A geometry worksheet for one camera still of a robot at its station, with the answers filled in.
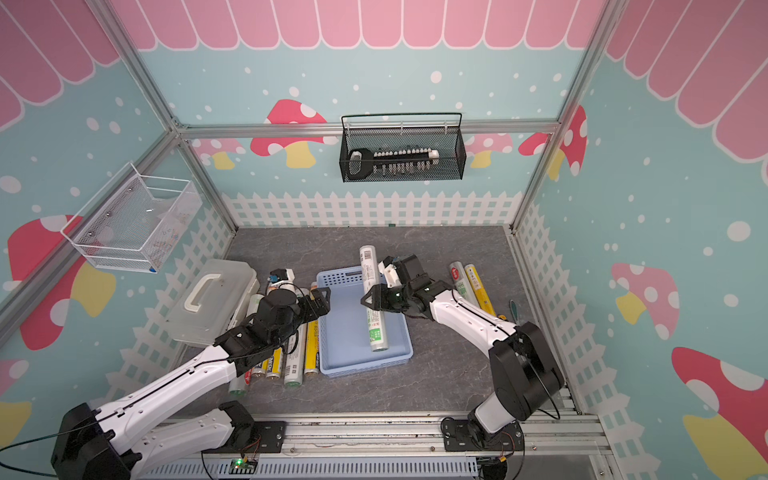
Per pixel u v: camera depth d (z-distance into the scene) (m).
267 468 0.71
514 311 0.97
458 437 0.74
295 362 0.83
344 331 0.96
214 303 0.85
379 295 0.74
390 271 0.79
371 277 0.83
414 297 0.64
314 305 0.71
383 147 0.94
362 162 0.90
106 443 0.40
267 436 0.74
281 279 0.68
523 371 0.44
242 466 0.73
